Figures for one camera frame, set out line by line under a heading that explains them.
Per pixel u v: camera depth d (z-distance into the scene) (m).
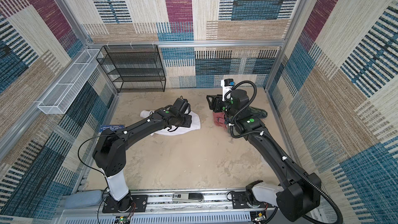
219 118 0.96
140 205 0.73
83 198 0.73
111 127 0.97
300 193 0.38
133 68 1.09
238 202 0.73
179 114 0.71
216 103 0.64
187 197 0.71
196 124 0.99
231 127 0.56
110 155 0.47
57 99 0.71
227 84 0.63
